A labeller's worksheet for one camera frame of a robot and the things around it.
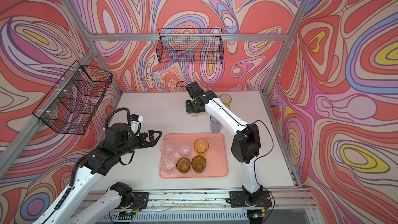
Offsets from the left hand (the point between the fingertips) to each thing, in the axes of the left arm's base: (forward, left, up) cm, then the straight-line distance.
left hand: (157, 134), depth 71 cm
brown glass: (-7, -11, -21) cm, 25 cm away
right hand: (+18, -16, -6) cm, 25 cm away
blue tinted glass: (+14, -29, -14) cm, 35 cm away
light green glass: (+18, -17, -8) cm, 26 cm away
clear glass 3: (+2, -11, -22) cm, 25 cm away
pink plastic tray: (-1, -16, -21) cm, 27 cm away
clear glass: (-6, -2, -22) cm, 23 cm away
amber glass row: (+4, -21, -19) cm, 29 cm away
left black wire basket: (+11, +43, +6) cm, 45 cm away
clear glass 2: (+3, -1, -20) cm, 21 cm away
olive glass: (-5, -19, -22) cm, 30 cm away
